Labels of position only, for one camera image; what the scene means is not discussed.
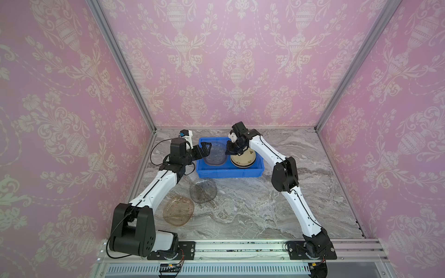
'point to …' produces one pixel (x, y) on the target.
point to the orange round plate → (243, 167)
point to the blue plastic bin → (228, 169)
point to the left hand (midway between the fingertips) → (205, 146)
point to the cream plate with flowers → (247, 158)
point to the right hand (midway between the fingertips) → (225, 152)
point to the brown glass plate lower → (178, 211)
